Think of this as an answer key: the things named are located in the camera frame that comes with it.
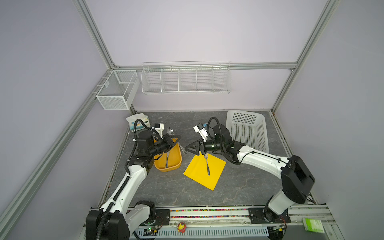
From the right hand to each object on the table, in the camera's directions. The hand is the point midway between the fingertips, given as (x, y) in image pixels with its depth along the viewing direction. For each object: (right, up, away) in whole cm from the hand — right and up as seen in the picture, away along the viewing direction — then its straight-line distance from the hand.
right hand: (187, 148), depth 74 cm
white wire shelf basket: (-2, +43, +24) cm, 50 cm away
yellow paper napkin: (+5, -16, +17) cm, 24 cm away
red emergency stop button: (-2, -34, -7) cm, 35 cm away
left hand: (-3, +5, +1) cm, 6 cm away
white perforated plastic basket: (+43, +10, +36) cm, 57 cm away
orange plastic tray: (-9, -10, +20) cm, 24 cm away
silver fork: (+11, -8, +23) cm, 26 cm away
